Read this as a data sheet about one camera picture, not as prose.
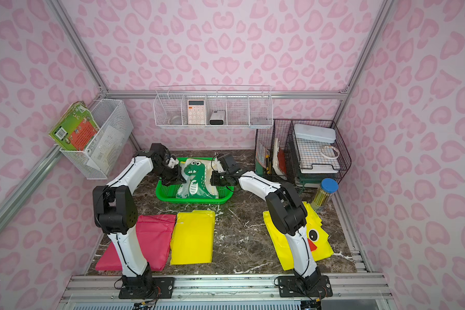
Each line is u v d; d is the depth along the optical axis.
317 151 0.91
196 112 0.93
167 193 0.90
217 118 0.90
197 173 0.93
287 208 0.55
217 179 0.84
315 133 0.96
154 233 0.84
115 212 0.53
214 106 0.98
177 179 0.85
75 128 0.72
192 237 0.88
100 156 0.82
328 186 0.80
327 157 0.88
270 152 1.17
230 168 0.77
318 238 0.86
